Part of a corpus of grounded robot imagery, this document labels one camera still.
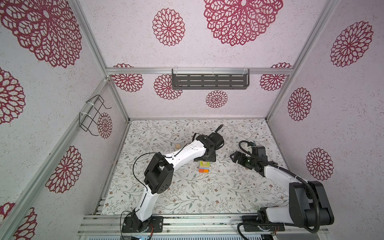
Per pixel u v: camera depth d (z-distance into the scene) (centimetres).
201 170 92
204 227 74
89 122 76
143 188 55
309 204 43
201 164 90
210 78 96
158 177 51
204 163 90
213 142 64
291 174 52
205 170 92
